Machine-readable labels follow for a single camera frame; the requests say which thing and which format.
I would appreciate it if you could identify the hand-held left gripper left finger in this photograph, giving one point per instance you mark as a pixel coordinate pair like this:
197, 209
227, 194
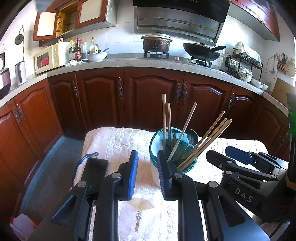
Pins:
133, 176

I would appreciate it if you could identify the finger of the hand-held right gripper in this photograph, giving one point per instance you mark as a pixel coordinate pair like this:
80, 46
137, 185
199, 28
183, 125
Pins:
238, 154
215, 157

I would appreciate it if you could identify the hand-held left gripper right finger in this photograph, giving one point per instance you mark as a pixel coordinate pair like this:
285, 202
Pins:
161, 178

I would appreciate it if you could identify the white utensil holder teal rim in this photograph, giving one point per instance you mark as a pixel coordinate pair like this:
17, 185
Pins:
153, 171

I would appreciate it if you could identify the metal spoon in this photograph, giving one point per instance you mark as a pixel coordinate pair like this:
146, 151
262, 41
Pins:
192, 138

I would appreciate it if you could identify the bundle of wooden chopsticks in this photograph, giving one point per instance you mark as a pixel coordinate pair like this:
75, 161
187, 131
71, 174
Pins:
182, 132

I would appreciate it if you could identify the white quilted tablecloth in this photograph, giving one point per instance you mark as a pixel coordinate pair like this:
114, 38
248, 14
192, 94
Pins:
115, 143

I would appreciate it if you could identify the black smartphone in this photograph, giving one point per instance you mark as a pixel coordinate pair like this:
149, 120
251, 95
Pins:
96, 166

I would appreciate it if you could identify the small white bowl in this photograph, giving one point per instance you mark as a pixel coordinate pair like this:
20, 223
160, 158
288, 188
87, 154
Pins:
256, 83
264, 87

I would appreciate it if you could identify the wooden cutting board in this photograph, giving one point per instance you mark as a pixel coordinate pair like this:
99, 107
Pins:
281, 89

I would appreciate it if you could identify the floral ceramic bowl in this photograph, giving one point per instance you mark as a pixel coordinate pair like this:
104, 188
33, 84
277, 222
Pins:
245, 74

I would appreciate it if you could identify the brown wooden base cabinet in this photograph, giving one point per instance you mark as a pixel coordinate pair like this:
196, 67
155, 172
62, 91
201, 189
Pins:
148, 92

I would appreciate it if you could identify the round pale strainer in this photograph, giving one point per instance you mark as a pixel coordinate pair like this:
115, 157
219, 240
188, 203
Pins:
291, 68

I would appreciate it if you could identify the white cloth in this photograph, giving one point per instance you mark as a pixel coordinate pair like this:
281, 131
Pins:
247, 49

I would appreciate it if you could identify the black wok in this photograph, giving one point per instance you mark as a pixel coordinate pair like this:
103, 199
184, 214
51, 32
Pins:
202, 52

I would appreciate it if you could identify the gas stove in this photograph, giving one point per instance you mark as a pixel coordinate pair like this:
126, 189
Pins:
173, 57

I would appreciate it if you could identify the grey speckled kitchen countertop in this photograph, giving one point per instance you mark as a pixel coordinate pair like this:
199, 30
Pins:
138, 63

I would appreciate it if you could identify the red and white plastic bag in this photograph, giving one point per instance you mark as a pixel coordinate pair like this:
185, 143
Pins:
20, 224

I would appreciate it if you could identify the large white bowl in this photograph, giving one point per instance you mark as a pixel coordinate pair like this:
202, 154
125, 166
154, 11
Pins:
97, 56

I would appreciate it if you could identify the white rag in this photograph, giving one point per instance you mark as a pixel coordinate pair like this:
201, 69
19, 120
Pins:
74, 62

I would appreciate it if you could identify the metal cooking pot with lid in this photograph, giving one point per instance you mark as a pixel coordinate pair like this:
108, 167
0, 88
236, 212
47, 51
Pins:
157, 42

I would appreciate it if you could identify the clear glass bottle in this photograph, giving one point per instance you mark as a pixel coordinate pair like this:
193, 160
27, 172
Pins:
84, 49

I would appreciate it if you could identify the yellow oil bottle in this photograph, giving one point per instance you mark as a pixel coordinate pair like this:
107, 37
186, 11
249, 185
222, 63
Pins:
92, 46

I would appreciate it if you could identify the dark sauce bottle red label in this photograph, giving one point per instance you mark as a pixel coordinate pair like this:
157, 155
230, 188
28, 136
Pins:
78, 51

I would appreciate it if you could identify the steel range hood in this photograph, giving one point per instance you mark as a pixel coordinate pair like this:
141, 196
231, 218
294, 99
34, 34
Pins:
180, 20

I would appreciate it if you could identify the cream microwave oven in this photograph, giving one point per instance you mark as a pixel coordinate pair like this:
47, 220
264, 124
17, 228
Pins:
49, 59

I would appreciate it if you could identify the white electric kettle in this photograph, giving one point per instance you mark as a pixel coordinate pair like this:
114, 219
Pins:
20, 73

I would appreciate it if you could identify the small brown jar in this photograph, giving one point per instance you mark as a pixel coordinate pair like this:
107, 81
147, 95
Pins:
60, 39

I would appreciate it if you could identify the wooden wall chopstick holder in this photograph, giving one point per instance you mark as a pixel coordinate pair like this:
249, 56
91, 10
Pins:
281, 63

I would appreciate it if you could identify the brown wooden wall cabinet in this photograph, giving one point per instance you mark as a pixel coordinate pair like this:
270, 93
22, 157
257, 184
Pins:
74, 18
259, 16

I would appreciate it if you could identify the round dark wall hanging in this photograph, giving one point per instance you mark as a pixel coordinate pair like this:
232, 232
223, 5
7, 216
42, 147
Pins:
19, 38

